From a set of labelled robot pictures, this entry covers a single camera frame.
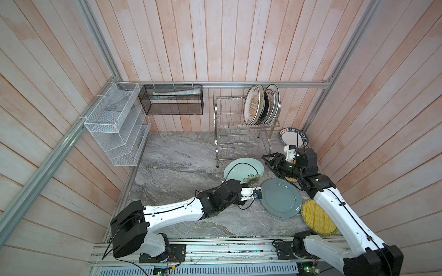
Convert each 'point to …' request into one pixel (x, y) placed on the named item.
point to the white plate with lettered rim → (290, 136)
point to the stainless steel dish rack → (229, 115)
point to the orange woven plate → (290, 179)
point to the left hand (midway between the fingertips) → (244, 184)
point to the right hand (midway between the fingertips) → (263, 159)
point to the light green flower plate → (249, 171)
